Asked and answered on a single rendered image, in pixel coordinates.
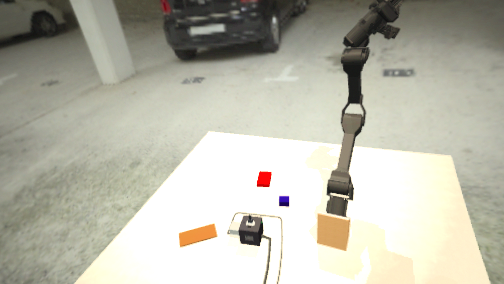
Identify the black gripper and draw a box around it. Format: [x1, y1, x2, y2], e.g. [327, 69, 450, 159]
[357, 0, 404, 36]

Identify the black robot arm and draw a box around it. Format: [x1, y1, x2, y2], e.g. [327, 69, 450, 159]
[326, 23, 401, 218]

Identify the red rectangular block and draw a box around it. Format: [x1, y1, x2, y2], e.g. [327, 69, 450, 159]
[257, 171, 272, 187]

